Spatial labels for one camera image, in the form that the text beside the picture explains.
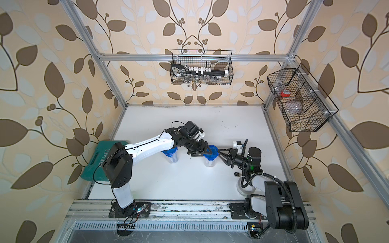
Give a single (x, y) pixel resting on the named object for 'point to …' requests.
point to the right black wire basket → (303, 105)
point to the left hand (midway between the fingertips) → (207, 151)
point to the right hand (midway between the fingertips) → (217, 153)
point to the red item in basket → (285, 93)
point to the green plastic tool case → (94, 170)
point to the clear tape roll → (238, 184)
